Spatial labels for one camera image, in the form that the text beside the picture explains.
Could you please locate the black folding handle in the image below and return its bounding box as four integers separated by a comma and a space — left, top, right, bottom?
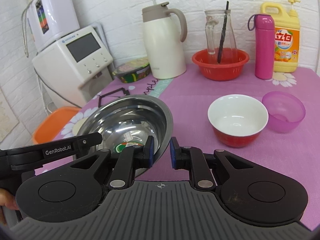
98, 87, 130, 108

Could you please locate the left hand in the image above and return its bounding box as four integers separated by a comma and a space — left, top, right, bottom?
0, 189, 19, 225

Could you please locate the purple plastic bowl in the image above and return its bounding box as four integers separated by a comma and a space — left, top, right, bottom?
262, 91, 306, 133

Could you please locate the black stirring stick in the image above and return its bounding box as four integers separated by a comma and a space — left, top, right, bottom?
217, 1, 229, 64

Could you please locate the instant noodle cup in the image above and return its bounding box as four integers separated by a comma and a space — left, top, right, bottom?
112, 57, 151, 83

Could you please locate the red white bowl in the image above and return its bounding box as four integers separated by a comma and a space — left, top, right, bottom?
207, 94, 268, 148

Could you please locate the pink thermos bottle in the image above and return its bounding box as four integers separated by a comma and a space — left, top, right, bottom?
247, 14, 275, 80

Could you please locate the red plastic basket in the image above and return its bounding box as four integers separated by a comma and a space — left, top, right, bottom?
191, 48, 249, 81

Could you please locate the white thermal carafe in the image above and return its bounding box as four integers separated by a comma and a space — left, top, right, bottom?
142, 2, 188, 79

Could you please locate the purple floral tablecloth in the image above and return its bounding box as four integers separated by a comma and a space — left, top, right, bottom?
34, 63, 320, 231

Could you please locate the white purifier tank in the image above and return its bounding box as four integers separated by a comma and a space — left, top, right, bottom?
27, 0, 80, 52

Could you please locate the white water dispenser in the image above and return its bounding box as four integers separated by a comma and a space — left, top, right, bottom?
32, 25, 113, 108

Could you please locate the stainless steel bowl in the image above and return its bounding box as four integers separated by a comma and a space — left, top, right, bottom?
73, 95, 174, 162

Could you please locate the glass pitcher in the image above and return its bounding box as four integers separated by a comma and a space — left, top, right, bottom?
205, 10, 238, 64

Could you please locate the yellow detergent jug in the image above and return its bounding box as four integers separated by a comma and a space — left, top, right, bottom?
260, 0, 300, 73

